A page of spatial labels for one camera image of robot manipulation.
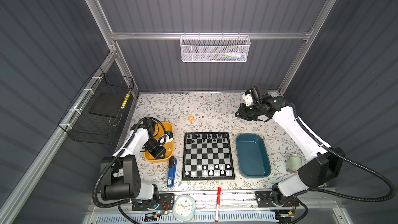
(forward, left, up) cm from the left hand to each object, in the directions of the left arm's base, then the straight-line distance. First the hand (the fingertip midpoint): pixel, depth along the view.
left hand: (158, 154), depth 84 cm
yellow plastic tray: (+8, -3, +13) cm, 15 cm away
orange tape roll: (+26, -18, -4) cm, 32 cm away
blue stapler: (-9, -8, -3) cm, 12 cm away
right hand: (+11, -43, +19) cm, 48 cm away
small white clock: (-25, -15, -1) cm, 29 cm away
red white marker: (-19, -32, -4) cm, 37 cm away
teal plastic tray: (-4, -53, -4) cm, 54 cm away
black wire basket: (+11, +27, +24) cm, 37 cm away
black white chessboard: (-1, -27, -3) cm, 27 cm away
